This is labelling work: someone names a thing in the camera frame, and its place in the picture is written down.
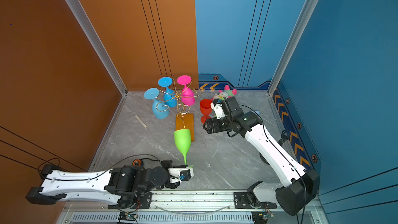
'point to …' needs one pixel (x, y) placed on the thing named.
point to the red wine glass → (205, 109)
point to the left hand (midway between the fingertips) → (186, 164)
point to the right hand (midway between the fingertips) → (209, 125)
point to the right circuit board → (260, 217)
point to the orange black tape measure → (137, 162)
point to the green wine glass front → (183, 139)
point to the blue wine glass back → (170, 97)
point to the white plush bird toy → (226, 93)
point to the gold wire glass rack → (181, 108)
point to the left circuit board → (127, 216)
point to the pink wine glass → (187, 95)
